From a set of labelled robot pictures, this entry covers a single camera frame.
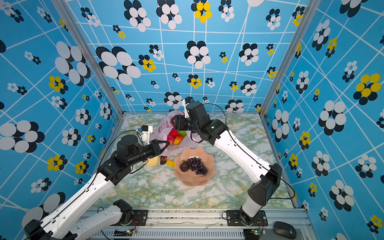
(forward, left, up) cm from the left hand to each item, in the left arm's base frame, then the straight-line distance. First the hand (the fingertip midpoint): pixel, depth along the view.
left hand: (171, 142), depth 68 cm
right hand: (+11, -3, +4) cm, 11 cm away
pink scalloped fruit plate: (-6, -8, -28) cm, 30 cm away
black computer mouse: (-31, -53, -27) cm, 67 cm away
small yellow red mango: (+19, +1, -25) cm, 32 cm away
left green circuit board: (-32, +24, -31) cm, 50 cm away
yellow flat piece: (+4, +4, -29) cm, 29 cm away
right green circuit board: (-32, -38, -29) cm, 57 cm away
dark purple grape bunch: (0, -11, -23) cm, 26 cm away
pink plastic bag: (+7, +6, -1) cm, 10 cm away
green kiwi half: (+24, -2, -24) cm, 34 cm away
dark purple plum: (-1, -5, -23) cm, 23 cm away
